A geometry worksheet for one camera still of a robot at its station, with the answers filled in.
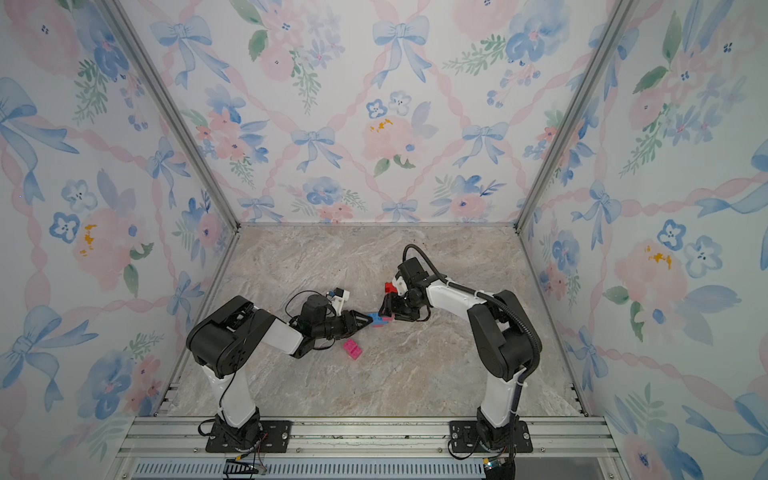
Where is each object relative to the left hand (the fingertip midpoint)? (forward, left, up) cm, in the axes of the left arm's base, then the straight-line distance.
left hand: (372, 321), depth 91 cm
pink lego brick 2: (-8, +5, 0) cm, 10 cm away
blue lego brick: (0, -1, 0) cm, 1 cm away
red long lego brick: (+12, -5, 0) cm, 13 cm away
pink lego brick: (-2, -4, +6) cm, 8 cm away
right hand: (+3, -5, 0) cm, 5 cm away
